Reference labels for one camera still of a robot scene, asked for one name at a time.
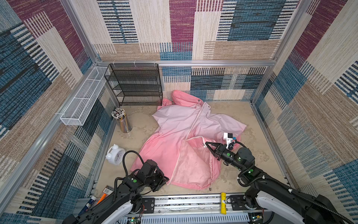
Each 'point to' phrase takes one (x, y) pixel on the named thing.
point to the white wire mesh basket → (75, 114)
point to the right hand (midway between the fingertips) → (205, 145)
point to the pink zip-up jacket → (178, 147)
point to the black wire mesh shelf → (135, 84)
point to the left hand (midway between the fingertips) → (170, 177)
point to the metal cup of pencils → (119, 114)
